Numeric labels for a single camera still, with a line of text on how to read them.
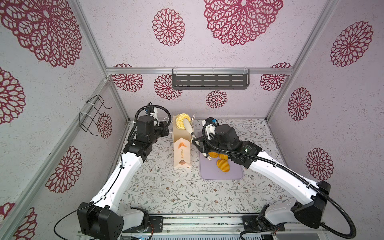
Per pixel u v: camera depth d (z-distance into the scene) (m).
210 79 0.91
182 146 0.80
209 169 0.93
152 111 0.64
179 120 0.73
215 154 0.64
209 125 0.60
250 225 0.71
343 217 0.36
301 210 0.43
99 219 0.37
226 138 0.51
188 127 0.70
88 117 0.75
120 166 0.46
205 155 0.63
